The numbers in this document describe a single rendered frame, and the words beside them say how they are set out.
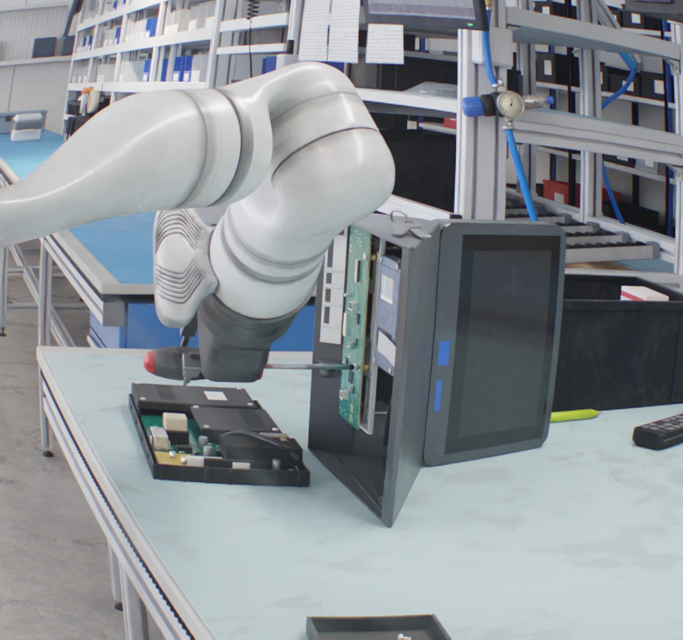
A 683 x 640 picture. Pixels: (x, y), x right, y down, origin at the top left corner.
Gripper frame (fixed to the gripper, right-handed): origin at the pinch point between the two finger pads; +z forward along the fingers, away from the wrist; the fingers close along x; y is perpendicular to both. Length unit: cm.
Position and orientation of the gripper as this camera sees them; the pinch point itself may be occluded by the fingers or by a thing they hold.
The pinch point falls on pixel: (183, 368)
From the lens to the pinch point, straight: 120.4
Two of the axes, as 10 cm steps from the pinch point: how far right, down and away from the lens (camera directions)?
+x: -0.9, -9.1, 4.1
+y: 9.7, 0.2, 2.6
